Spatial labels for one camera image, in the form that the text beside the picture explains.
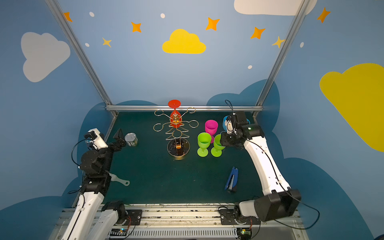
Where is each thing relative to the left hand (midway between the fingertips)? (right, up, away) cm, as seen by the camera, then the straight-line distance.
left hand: (110, 131), depth 70 cm
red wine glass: (+30, +7, +8) cm, 32 cm away
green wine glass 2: (+56, -14, +29) cm, 64 cm away
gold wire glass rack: (+29, -11, +29) cm, 43 cm away
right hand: (+57, -4, +8) cm, 57 cm away
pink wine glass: (+51, +2, +24) cm, 56 cm away
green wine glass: (+46, -6, +23) cm, 52 cm away
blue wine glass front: (+61, +5, +29) cm, 67 cm away
